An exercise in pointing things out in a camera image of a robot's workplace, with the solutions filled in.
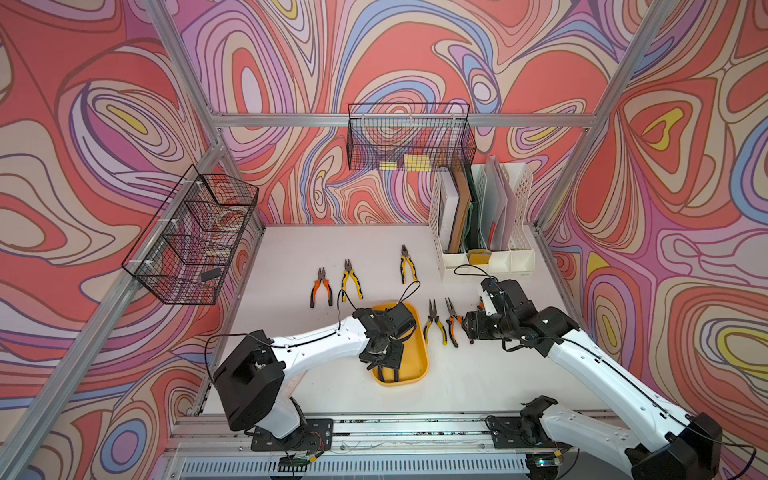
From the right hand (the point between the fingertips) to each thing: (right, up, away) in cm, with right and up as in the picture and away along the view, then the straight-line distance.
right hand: (476, 332), depth 78 cm
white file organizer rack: (+9, +34, +27) cm, 44 cm away
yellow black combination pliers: (-17, +19, +30) cm, 40 cm away
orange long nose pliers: (-4, -1, +14) cm, 15 cm away
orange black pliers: (-25, -13, +4) cm, 29 cm away
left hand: (-22, -9, +2) cm, 24 cm away
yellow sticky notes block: (-14, +49, +13) cm, 53 cm away
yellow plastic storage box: (-16, -12, +8) cm, 21 cm away
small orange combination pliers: (-48, +11, +24) cm, 54 cm away
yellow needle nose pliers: (-9, +1, +16) cm, 19 cm away
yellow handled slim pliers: (-38, +15, +27) cm, 48 cm away
